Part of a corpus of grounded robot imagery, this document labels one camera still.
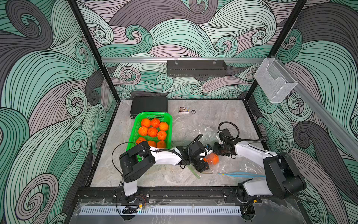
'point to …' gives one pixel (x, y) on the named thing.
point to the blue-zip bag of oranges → (231, 171)
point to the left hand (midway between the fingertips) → (205, 162)
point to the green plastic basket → (136, 119)
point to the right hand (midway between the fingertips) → (214, 150)
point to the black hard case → (148, 104)
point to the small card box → (183, 110)
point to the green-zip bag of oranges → (212, 159)
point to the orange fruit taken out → (146, 122)
